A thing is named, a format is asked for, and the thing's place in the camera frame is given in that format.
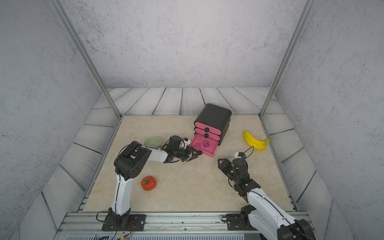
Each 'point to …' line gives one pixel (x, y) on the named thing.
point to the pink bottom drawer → (211, 150)
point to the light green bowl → (152, 141)
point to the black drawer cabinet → (213, 122)
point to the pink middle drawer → (207, 134)
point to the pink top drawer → (207, 128)
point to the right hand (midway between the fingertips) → (220, 161)
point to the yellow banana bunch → (260, 145)
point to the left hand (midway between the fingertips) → (201, 156)
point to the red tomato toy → (148, 183)
